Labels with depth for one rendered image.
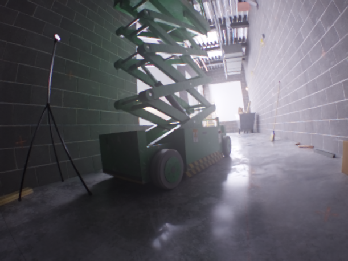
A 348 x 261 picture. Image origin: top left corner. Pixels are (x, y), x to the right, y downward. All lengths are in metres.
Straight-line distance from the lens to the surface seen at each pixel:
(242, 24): 6.93
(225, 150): 2.26
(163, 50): 1.61
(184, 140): 1.28
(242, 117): 7.61
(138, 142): 1.06
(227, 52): 7.20
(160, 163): 1.06
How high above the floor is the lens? 0.43
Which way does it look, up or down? level
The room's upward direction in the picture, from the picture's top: 5 degrees counter-clockwise
